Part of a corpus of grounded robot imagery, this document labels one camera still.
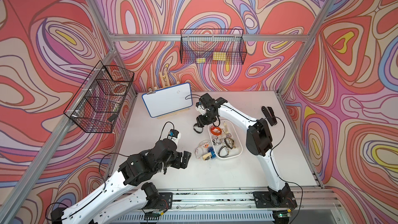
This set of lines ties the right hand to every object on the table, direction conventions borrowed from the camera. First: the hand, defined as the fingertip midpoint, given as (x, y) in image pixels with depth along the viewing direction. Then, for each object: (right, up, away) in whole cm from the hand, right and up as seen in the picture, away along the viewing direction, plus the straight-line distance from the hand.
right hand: (203, 126), depth 95 cm
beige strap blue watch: (+1, -16, -10) cm, 19 cm away
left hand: (-9, -9, -26) cm, 29 cm away
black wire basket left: (-54, +13, -20) cm, 59 cm away
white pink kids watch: (-3, -14, -5) cm, 16 cm away
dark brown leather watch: (+17, -10, -6) cm, 21 cm away
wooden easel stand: (-22, +29, -8) cm, 37 cm away
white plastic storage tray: (+9, -9, -2) cm, 12 cm away
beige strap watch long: (+16, -6, +3) cm, 17 cm away
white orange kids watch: (+2, -11, -4) cm, 11 cm away
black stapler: (+46, +7, +10) cm, 47 cm away
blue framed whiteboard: (-21, +16, -5) cm, 27 cm away
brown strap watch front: (+9, -13, -6) cm, 17 cm away
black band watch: (-4, -2, +3) cm, 6 cm away
